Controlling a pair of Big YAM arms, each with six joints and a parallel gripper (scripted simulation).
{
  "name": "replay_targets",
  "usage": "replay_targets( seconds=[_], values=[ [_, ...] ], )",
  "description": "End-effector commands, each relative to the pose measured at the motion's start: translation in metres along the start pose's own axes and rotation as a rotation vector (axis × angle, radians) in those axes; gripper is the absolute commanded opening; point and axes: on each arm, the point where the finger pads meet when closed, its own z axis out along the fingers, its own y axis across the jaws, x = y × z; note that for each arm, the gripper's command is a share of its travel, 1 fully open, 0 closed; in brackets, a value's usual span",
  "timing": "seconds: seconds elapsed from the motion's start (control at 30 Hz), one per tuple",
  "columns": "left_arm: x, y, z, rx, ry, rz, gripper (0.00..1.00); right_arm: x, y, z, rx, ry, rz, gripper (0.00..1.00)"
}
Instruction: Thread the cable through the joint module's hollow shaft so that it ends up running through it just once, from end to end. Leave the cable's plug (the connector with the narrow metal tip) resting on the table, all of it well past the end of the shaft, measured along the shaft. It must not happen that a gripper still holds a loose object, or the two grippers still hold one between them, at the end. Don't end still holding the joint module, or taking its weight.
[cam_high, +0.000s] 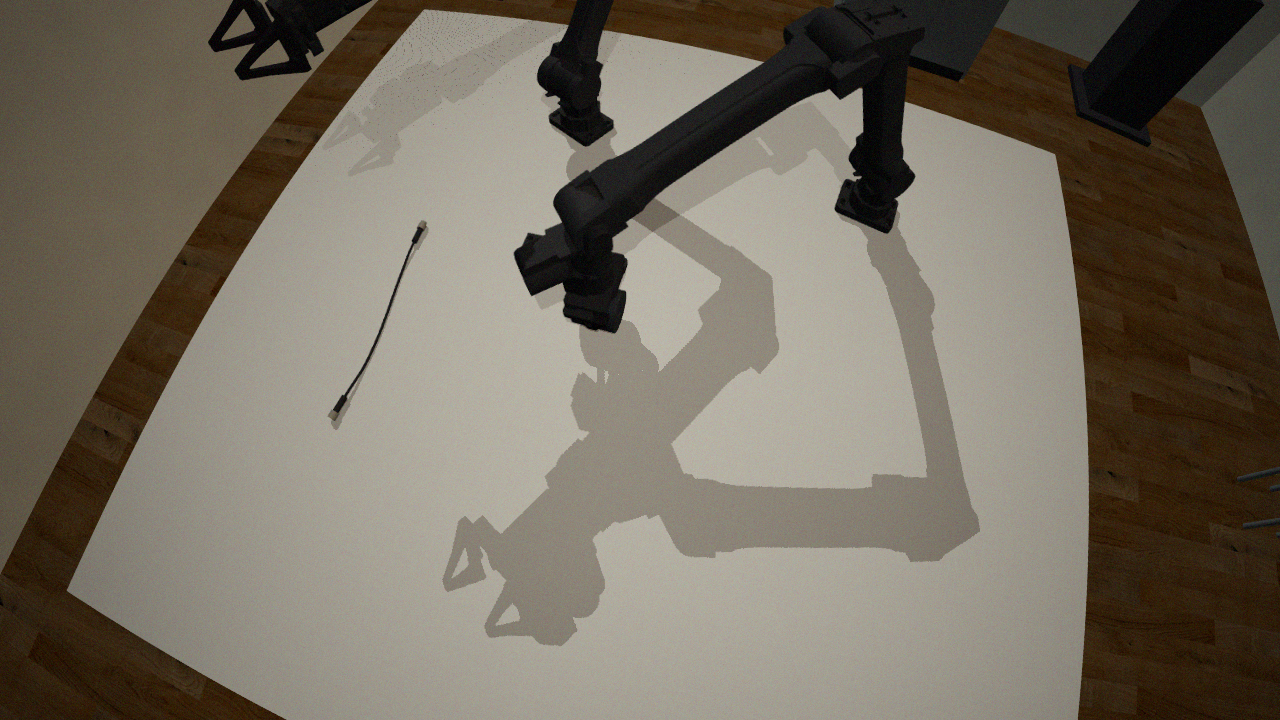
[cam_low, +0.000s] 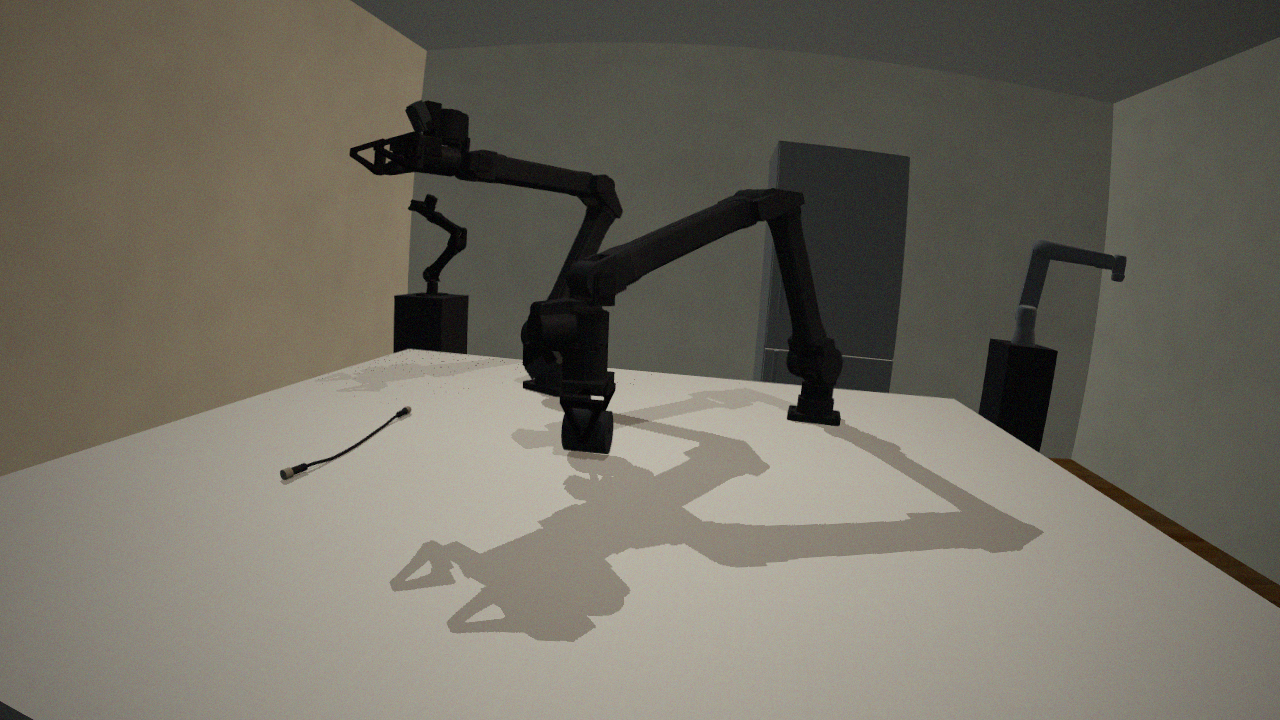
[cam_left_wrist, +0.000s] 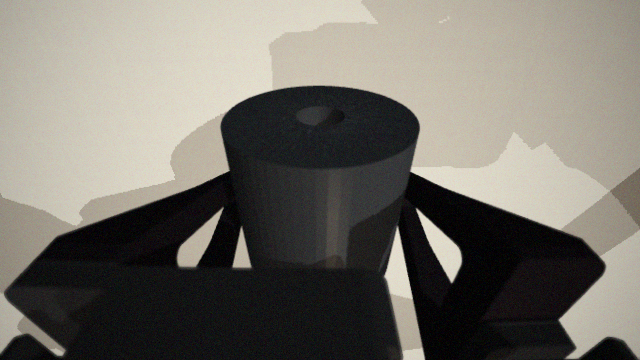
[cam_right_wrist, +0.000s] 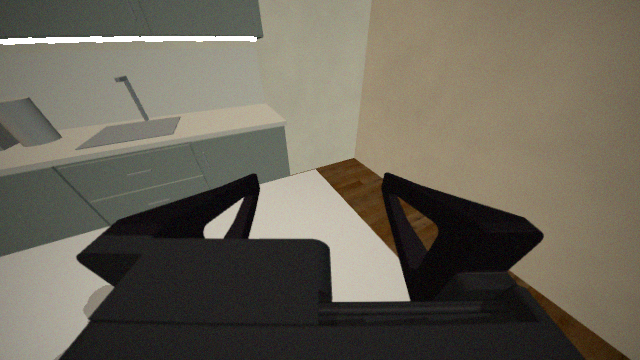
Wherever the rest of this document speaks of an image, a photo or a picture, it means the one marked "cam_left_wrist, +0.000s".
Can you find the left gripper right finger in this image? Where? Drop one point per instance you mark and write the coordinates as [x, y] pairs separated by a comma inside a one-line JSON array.
[[512, 269]]

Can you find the dark grey hollow cylinder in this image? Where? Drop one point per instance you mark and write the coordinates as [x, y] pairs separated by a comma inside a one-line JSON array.
[[319, 196]]

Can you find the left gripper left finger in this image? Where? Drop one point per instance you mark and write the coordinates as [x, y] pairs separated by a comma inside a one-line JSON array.
[[151, 235]]

